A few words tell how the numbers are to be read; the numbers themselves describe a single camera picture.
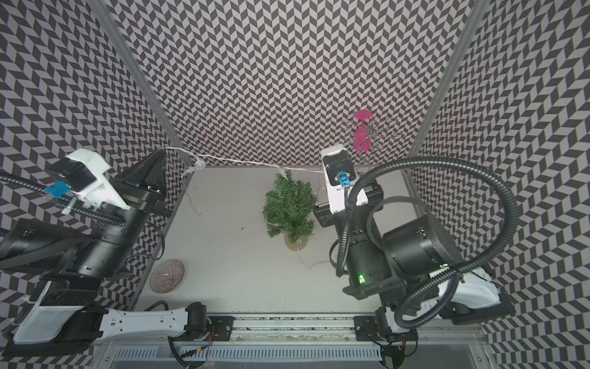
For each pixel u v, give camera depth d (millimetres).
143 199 321
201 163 400
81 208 280
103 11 717
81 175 274
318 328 746
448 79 822
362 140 1060
